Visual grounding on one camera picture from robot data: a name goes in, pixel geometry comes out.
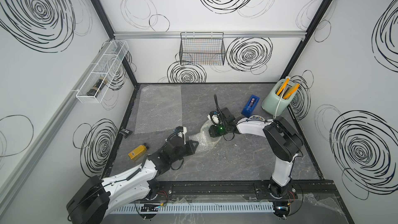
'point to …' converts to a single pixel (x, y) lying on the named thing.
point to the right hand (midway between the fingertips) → (208, 134)
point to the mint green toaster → (281, 94)
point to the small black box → (125, 132)
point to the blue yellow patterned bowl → (255, 116)
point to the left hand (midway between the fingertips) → (199, 143)
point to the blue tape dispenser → (251, 106)
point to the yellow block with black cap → (138, 151)
